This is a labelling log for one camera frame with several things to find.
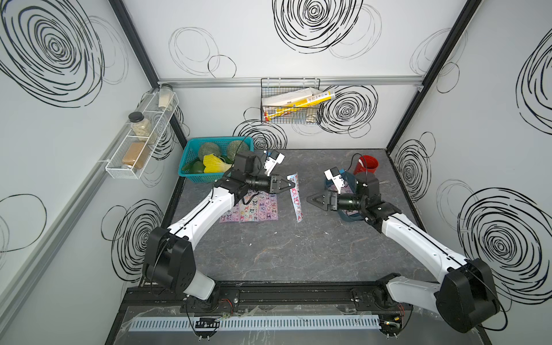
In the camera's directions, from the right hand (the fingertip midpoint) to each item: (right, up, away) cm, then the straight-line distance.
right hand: (312, 201), depth 73 cm
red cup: (+33, +13, +30) cm, 46 cm away
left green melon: (-46, +22, +33) cm, 61 cm away
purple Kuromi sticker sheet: (-32, -9, +22) cm, 40 cm away
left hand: (-7, +5, 0) cm, 9 cm away
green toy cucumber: (-52, +12, +30) cm, 61 cm away
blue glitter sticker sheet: (-17, -6, +25) cm, 30 cm away
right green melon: (-33, +22, +33) cm, 51 cm away
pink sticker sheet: (-6, +1, +1) cm, 6 cm away
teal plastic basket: (-57, +20, +37) cm, 71 cm away
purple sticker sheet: (-25, -8, +23) cm, 35 cm away
